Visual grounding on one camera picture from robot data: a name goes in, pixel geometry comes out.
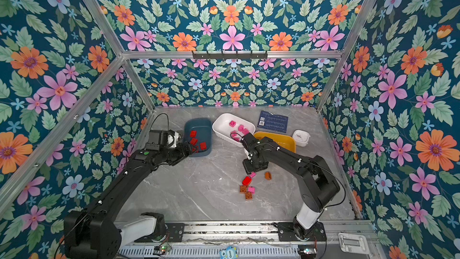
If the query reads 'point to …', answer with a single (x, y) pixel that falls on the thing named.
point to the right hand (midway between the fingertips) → (255, 166)
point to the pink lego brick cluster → (234, 136)
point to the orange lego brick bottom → (248, 195)
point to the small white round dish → (301, 136)
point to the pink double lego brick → (241, 128)
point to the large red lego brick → (193, 141)
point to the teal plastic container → (197, 132)
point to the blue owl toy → (229, 252)
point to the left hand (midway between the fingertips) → (194, 150)
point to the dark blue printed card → (273, 122)
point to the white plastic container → (232, 128)
